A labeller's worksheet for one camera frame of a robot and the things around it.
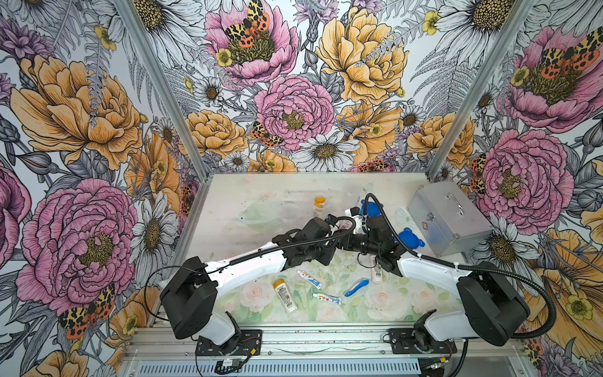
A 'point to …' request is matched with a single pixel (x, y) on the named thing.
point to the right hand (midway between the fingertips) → (329, 242)
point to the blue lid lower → (411, 239)
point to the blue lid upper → (372, 208)
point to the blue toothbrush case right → (360, 284)
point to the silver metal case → (447, 218)
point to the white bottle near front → (284, 296)
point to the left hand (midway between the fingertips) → (328, 253)
